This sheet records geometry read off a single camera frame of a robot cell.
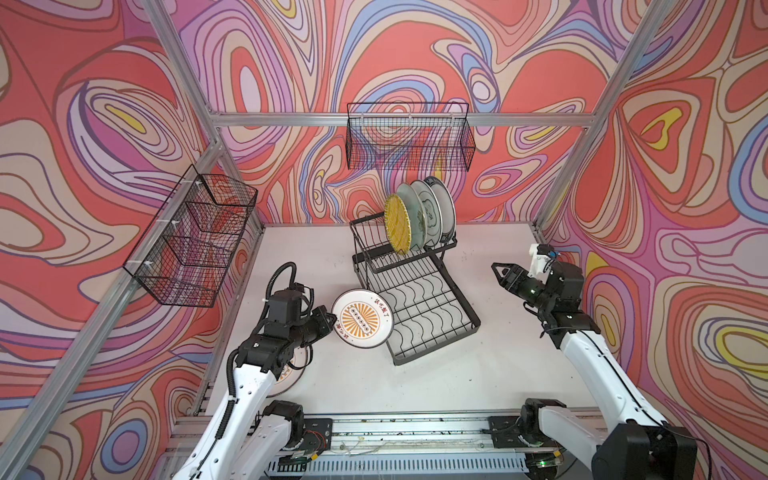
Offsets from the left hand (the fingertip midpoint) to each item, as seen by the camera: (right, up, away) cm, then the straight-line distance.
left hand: (341, 315), depth 76 cm
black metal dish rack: (+25, -1, +19) cm, 31 cm away
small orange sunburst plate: (+6, -1, +4) cm, 7 cm away
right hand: (+42, +11, +4) cm, 44 cm away
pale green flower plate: (+20, +26, +3) cm, 33 cm away
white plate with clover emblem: (+25, +27, +5) cm, 37 cm away
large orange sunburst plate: (-15, -18, +6) cm, 25 cm away
